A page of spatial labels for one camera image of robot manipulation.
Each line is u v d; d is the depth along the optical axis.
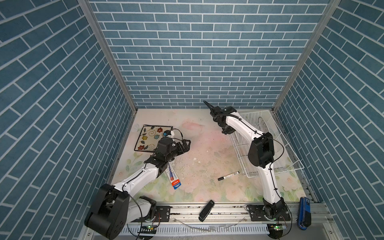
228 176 0.86
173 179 0.84
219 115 0.71
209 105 0.91
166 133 0.76
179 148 0.75
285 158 0.95
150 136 1.00
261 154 0.57
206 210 0.71
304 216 0.70
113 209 0.40
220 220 0.74
